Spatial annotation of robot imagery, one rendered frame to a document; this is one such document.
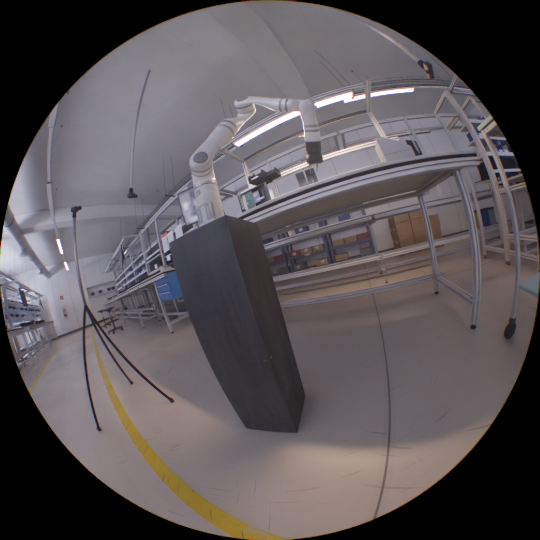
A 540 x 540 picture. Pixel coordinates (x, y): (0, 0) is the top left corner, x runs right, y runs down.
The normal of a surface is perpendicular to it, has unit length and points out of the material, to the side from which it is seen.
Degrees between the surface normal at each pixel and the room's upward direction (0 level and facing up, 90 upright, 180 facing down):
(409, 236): 90
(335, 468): 0
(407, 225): 90
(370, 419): 0
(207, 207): 90
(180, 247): 90
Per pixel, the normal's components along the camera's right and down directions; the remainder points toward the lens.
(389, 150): -0.50, 0.20
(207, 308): -0.28, 0.14
